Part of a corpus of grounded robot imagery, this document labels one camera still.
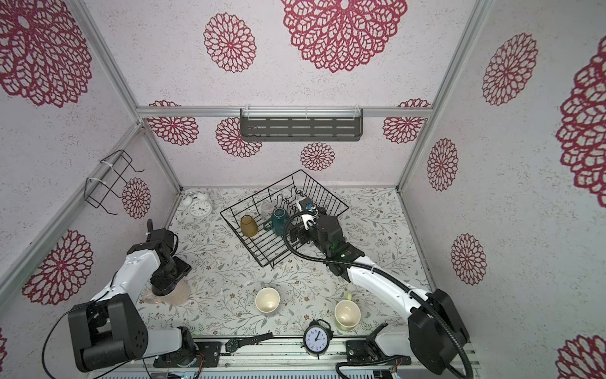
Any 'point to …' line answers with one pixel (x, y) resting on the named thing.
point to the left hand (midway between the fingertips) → (183, 279)
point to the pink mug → (178, 296)
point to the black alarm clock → (316, 337)
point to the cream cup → (267, 300)
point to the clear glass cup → (267, 210)
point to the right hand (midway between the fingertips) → (298, 212)
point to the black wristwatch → (233, 345)
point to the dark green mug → (278, 223)
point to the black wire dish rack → (260, 221)
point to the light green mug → (347, 313)
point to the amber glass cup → (248, 226)
